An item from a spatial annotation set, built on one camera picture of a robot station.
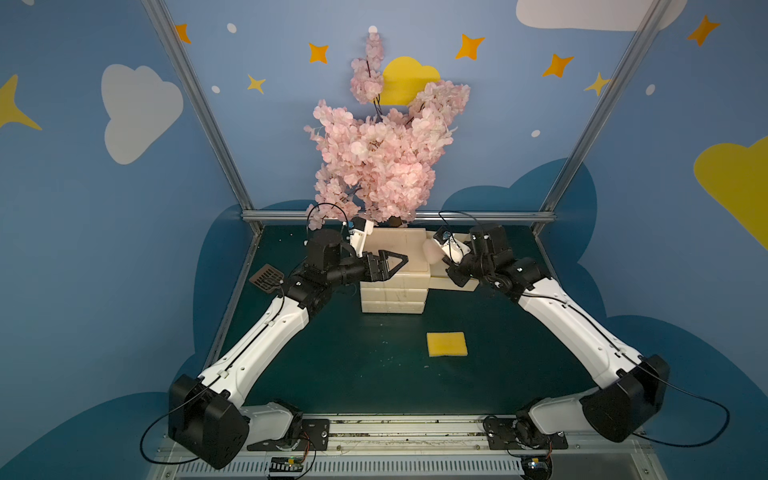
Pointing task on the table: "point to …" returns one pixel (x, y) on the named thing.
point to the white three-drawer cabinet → (406, 291)
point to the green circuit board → (286, 464)
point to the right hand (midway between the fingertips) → (453, 252)
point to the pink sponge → (434, 253)
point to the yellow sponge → (447, 344)
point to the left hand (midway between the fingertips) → (399, 255)
